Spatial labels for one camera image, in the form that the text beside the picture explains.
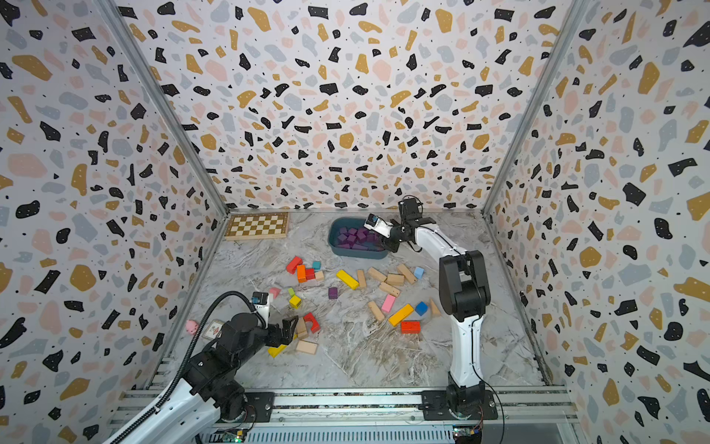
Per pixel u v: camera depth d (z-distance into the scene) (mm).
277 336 712
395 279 976
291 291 947
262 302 690
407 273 1006
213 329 868
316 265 1038
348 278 1001
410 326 861
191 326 868
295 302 922
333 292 956
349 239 1094
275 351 821
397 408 758
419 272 1004
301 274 995
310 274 1003
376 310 923
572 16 719
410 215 822
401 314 909
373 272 1013
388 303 926
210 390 550
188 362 526
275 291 950
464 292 559
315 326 873
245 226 1130
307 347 836
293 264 1021
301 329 866
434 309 916
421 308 923
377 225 876
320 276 1001
